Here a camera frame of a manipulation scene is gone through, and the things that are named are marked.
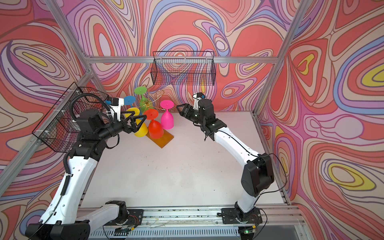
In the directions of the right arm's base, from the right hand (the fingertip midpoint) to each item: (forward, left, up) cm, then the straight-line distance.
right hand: (179, 111), depth 78 cm
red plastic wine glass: (-6, +14, -8) cm, 17 cm away
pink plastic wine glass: (+1, +8, -8) cm, 12 cm away
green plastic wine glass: (+16, +23, +3) cm, 28 cm away
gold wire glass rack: (+7, +18, 0) cm, 19 cm away
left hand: (-9, +16, +8) cm, 21 cm away
